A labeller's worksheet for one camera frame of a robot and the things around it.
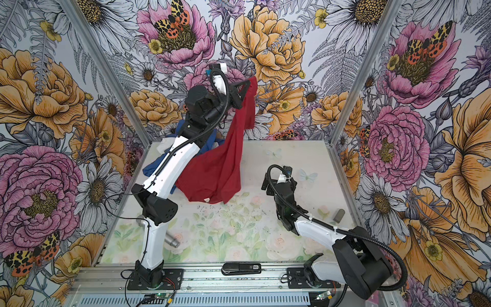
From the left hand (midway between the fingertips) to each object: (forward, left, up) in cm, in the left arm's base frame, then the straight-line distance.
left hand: (250, 86), depth 66 cm
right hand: (-13, -11, -37) cm, 41 cm away
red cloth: (-7, +17, -43) cm, 47 cm away
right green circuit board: (-54, -27, -52) cm, 80 cm away
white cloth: (+19, +50, -48) cm, 72 cm away
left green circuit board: (-54, +32, -52) cm, 81 cm away
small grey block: (-25, -41, -50) cm, 69 cm away
